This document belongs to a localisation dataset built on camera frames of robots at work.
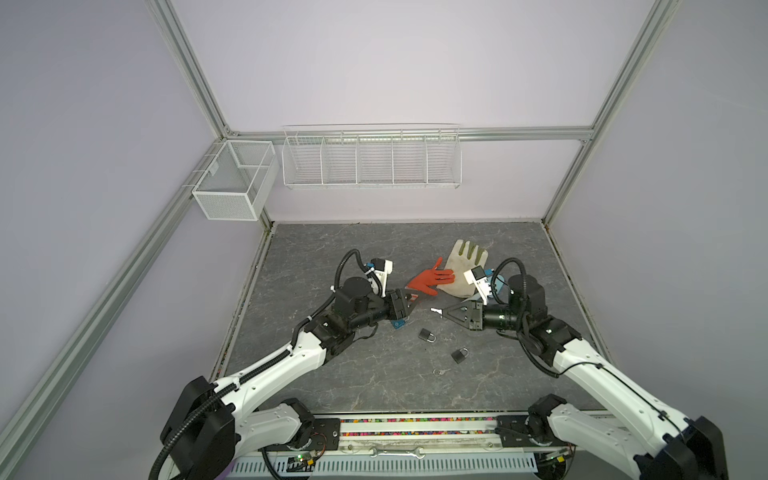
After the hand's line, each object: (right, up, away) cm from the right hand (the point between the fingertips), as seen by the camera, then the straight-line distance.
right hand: (443, 316), depth 71 cm
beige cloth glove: (+12, +11, +37) cm, 40 cm away
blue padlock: (-11, -7, +21) cm, 25 cm away
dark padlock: (+8, -15, +16) cm, 23 cm away
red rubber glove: (-1, +6, +29) cm, 30 cm away
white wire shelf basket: (-18, +48, +28) cm, 58 cm away
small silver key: (-1, +1, 0) cm, 2 cm away
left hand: (-6, +4, +2) cm, 7 cm away
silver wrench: (-6, -33, +1) cm, 34 cm away
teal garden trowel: (+9, +6, -3) cm, 11 cm away
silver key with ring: (0, -19, +12) cm, 22 cm away
